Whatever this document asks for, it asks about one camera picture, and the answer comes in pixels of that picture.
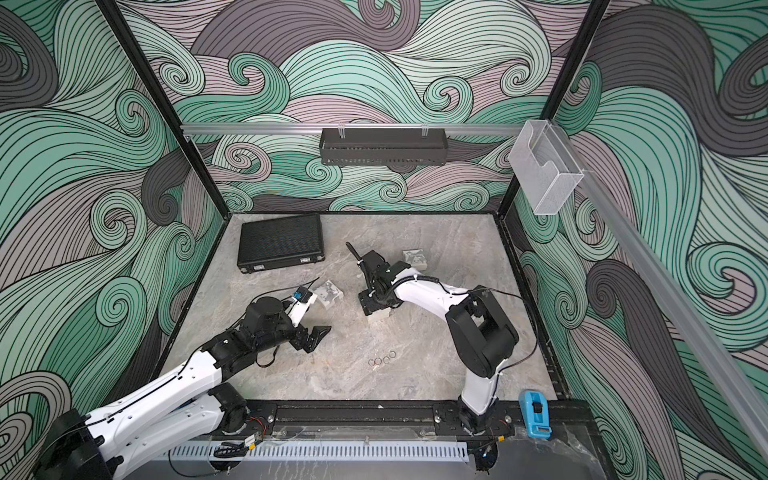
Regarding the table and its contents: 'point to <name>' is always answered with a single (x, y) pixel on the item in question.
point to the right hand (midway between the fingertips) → (371, 305)
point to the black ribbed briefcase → (280, 242)
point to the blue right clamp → (535, 409)
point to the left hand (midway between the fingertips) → (318, 315)
